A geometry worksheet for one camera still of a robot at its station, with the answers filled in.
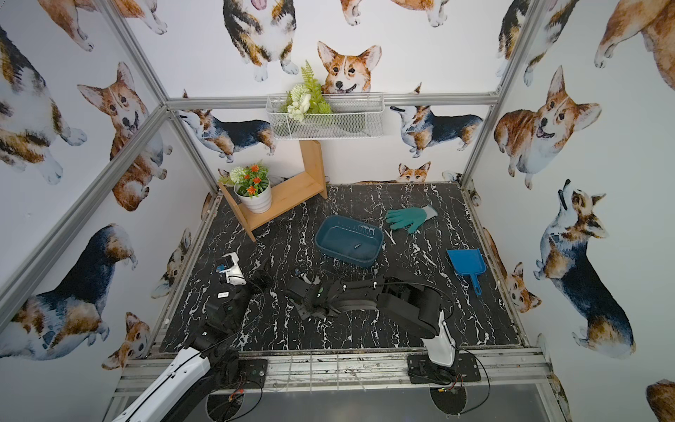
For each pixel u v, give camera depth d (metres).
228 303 0.60
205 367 0.56
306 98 0.78
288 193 1.10
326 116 0.85
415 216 1.10
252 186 0.93
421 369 0.73
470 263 0.96
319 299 0.64
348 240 1.03
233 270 0.69
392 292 0.51
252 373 0.74
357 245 1.01
